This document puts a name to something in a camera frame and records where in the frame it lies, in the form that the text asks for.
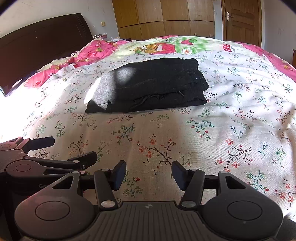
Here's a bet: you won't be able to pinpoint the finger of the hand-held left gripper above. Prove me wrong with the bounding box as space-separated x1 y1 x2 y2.
23 151 98 174
0 136 55 158

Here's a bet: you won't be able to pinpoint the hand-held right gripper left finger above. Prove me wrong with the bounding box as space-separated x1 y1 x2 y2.
31 160 127 210

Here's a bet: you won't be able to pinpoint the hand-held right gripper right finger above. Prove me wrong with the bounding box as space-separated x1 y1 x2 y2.
172 161 255 209

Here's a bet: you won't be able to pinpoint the black pants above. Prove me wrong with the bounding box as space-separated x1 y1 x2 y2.
85 58 210 114

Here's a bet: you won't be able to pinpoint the white floral bedsheet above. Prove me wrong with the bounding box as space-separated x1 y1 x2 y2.
0 50 296 223

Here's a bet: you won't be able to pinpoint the dark wooden headboard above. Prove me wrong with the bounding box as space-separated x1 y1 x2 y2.
0 13 93 97

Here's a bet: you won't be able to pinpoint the pink cartoon quilt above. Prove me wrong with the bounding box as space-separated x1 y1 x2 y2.
23 35 296 88

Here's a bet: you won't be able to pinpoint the wooden wardrobe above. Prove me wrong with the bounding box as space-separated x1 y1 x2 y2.
112 0 215 41

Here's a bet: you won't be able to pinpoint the wooden door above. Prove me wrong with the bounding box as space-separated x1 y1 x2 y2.
221 0 262 48

